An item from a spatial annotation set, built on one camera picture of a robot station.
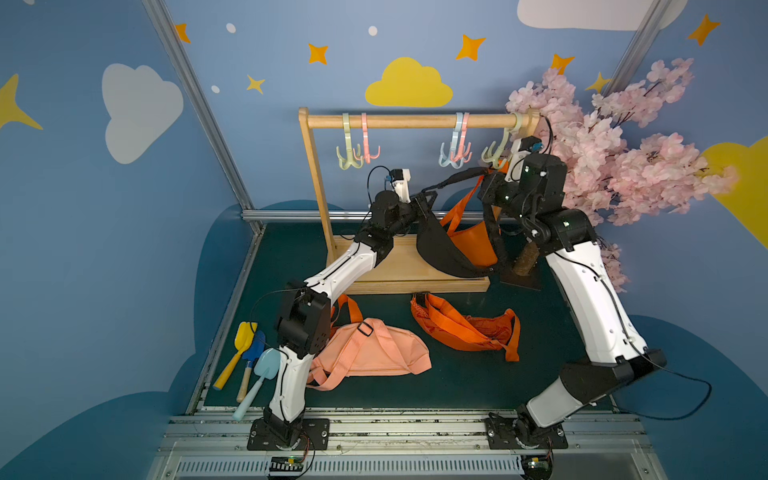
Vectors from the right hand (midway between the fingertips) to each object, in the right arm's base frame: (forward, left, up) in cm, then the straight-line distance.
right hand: (491, 173), depth 69 cm
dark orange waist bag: (-15, +35, -42) cm, 57 cm away
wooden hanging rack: (+3, +17, -47) cm, 50 cm away
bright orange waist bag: (+4, -2, -29) cm, 29 cm away
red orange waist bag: (-19, -7, -44) cm, 48 cm away
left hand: (+5, +10, -9) cm, 15 cm away
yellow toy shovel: (-26, +67, -44) cm, 84 cm away
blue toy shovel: (-31, +63, -44) cm, 83 cm away
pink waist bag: (-28, +28, -39) cm, 56 cm away
